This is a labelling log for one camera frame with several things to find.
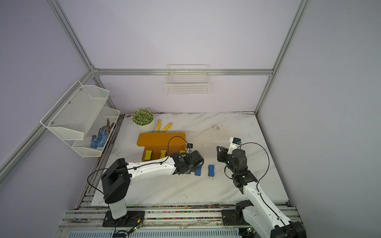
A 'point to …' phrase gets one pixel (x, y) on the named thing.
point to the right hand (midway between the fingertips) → (218, 149)
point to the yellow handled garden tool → (158, 126)
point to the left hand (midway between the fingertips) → (191, 164)
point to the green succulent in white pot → (145, 119)
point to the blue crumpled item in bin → (100, 140)
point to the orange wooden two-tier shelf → (157, 145)
